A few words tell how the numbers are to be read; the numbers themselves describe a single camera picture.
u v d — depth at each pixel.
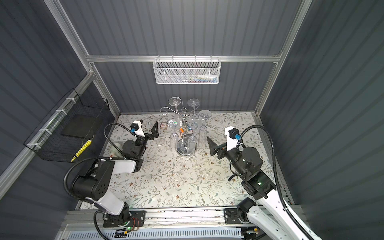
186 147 0.99
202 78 0.91
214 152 0.61
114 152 0.91
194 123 0.70
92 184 0.46
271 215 0.47
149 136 0.76
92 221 0.68
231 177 0.87
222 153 0.56
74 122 0.76
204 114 0.77
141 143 0.76
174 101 0.81
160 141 1.02
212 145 0.61
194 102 0.82
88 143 0.70
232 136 0.52
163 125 1.11
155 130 0.78
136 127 0.70
